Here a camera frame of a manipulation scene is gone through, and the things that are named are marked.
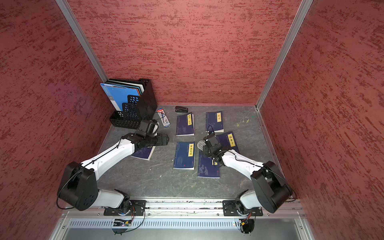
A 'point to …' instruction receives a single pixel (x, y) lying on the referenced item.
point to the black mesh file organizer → (135, 99)
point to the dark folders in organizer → (136, 84)
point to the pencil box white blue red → (163, 118)
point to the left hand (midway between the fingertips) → (161, 142)
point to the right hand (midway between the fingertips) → (207, 151)
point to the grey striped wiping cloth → (200, 144)
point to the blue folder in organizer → (119, 94)
